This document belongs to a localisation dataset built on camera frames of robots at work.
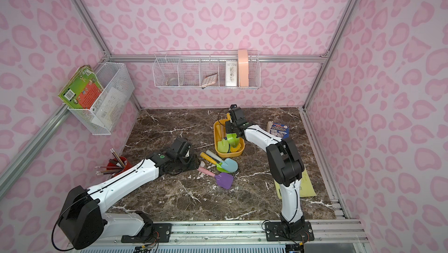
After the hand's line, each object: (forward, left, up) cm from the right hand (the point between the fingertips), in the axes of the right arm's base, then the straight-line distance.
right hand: (228, 123), depth 98 cm
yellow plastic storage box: (-2, +6, -7) cm, 9 cm away
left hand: (-24, +14, +1) cm, 27 cm away
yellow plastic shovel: (-13, -4, -7) cm, 15 cm away
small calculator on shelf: (+15, +10, +19) cm, 26 cm away
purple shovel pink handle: (-29, +1, -8) cm, 31 cm away
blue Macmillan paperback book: (+2, -31, -10) cm, 32 cm away
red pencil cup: (-26, +53, 0) cm, 59 cm away
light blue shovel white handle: (-21, -1, -10) cm, 23 cm away
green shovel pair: (-10, +3, -8) cm, 13 cm away
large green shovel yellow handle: (-9, -2, -3) cm, 10 cm away
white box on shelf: (+17, -2, +21) cm, 27 cm away
